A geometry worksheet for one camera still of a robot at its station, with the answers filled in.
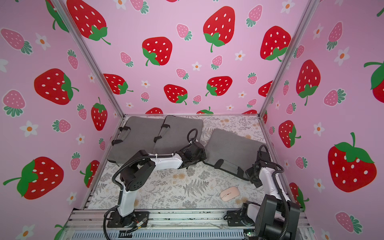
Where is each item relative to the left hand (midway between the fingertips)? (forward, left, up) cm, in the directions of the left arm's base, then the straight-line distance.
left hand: (209, 155), depth 94 cm
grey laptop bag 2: (+17, +26, -2) cm, 31 cm away
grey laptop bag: (+17, +51, 0) cm, 53 cm away
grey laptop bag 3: (+3, -16, -2) cm, 17 cm away
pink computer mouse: (-23, -11, -3) cm, 25 cm away
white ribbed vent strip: (-41, +10, -5) cm, 43 cm away
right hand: (-13, -23, -2) cm, 27 cm away
